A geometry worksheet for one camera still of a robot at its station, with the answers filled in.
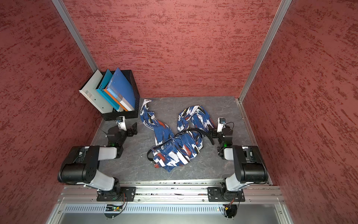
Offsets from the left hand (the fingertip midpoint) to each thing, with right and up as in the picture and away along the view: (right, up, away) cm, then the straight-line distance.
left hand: (130, 125), depth 93 cm
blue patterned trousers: (+30, -15, -8) cm, 34 cm away
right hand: (+59, -1, +1) cm, 59 cm away
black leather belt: (+54, -8, +4) cm, 55 cm away
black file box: (-13, +6, +7) cm, 16 cm away
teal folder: (-16, +28, -4) cm, 33 cm away
